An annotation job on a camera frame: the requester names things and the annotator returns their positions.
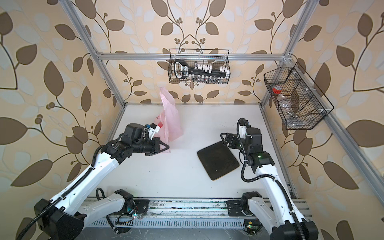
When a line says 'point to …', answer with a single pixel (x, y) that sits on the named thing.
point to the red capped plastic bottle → (277, 91)
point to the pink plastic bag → (167, 124)
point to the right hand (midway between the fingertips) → (228, 137)
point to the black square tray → (218, 160)
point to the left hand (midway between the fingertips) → (170, 146)
